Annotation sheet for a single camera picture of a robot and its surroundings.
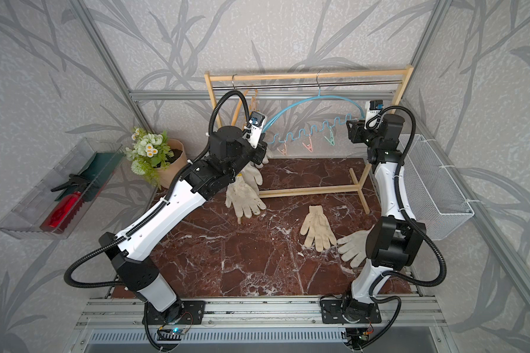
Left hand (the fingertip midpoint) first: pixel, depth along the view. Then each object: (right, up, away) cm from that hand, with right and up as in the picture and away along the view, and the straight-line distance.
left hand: (262, 133), depth 67 cm
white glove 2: (+23, -37, +27) cm, 51 cm away
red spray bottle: (-54, -24, -7) cm, 59 cm away
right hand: (+32, +8, +13) cm, 36 cm away
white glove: (-8, -22, +14) cm, 27 cm away
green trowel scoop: (-56, -14, +4) cm, 58 cm away
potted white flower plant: (-44, -5, +19) cm, 48 cm away
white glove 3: (+37, -41, +24) cm, 60 cm away
